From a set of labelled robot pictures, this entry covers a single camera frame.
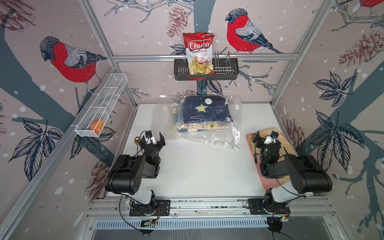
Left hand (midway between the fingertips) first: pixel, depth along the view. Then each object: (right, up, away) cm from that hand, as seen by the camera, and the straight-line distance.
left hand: (154, 131), depth 89 cm
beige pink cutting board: (+65, -12, +5) cm, 66 cm away
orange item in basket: (-19, +5, -24) cm, 31 cm away
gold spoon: (-14, -7, +9) cm, 18 cm away
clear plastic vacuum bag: (+48, -5, +3) cm, 48 cm away
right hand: (+69, -1, 0) cm, 69 cm away
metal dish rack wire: (+43, +43, +6) cm, 61 cm away
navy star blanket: (+32, +14, +11) cm, 37 cm away
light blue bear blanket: (+18, +2, +6) cm, 19 cm away
